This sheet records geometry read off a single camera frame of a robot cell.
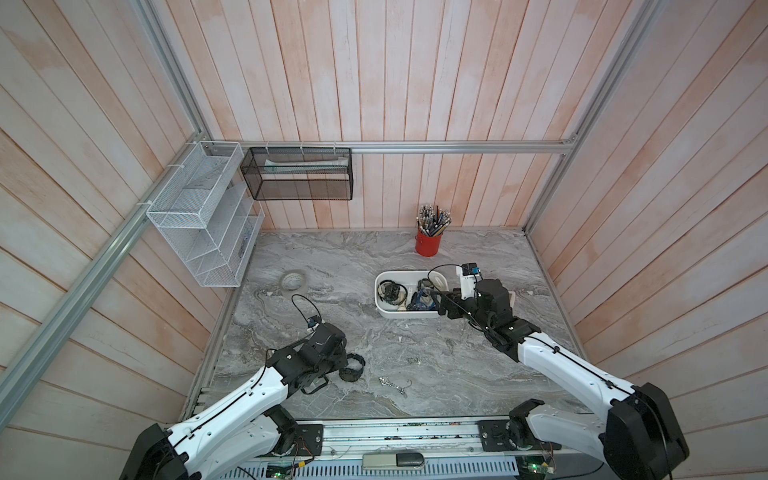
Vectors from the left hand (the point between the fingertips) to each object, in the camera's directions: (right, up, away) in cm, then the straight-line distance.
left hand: (339, 359), depth 81 cm
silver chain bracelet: (+13, -7, +2) cm, 15 cm away
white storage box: (+21, +16, +14) cm, 30 cm away
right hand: (+29, +19, +3) cm, 35 cm away
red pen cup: (+30, +33, +32) cm, 55 cm away
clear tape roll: (-19, +20, +23) cm, 36 cm away
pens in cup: (+30, +41, +22) cm, 56 cm away
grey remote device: (+14, -18, -14) cm, 27 cm away
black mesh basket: (-16, +58, +20) cm, 64 cm away
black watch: (+16, +17, +16) cm, 28 cm away
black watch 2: (+3, -4, -1) cm, 5 cm away
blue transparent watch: (+26, +14, +16) cm, 33 cm away
